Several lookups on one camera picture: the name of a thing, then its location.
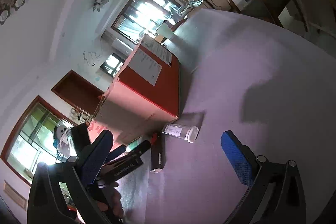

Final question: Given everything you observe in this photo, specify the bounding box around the person's left hand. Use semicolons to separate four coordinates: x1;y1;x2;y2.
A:
96;182;124;219

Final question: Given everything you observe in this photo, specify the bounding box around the clear plastic tube case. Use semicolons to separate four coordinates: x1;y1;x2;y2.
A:
162;123;199;143

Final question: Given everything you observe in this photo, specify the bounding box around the light green bucket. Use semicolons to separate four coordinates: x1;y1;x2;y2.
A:
156;22;174;40

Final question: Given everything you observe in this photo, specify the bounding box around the large red cardboard box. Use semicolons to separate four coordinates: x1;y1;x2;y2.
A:
88;35;179;147

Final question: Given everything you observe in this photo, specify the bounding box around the dark red black lighter stick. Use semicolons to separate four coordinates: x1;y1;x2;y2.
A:
150;132;165;173

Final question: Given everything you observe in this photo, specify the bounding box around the white air conditioner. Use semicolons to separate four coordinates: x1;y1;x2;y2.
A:
112;38;133;56

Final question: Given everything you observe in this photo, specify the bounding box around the brown wooden door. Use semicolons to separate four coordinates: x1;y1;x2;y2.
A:
51;70;104;115

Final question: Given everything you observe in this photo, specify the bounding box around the wall television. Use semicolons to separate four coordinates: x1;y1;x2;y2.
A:
100;53;125;78

